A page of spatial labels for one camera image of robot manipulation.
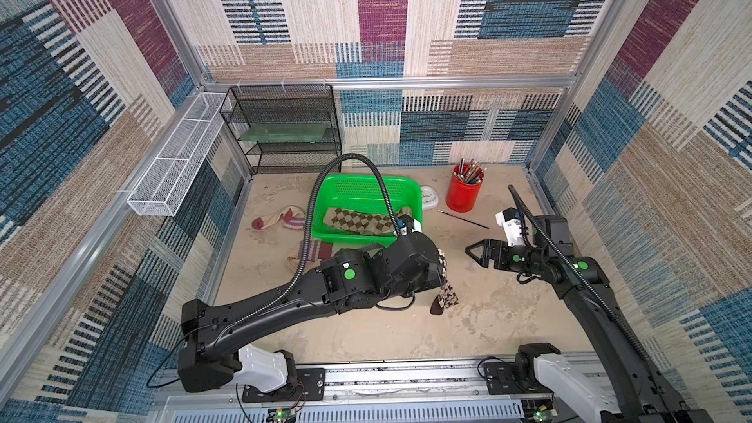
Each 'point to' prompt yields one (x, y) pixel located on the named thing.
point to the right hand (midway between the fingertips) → (481, 256)
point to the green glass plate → (285, 132)
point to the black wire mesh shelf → (286, 104)
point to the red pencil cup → (464, 186)
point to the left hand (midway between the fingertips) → (451, 270)
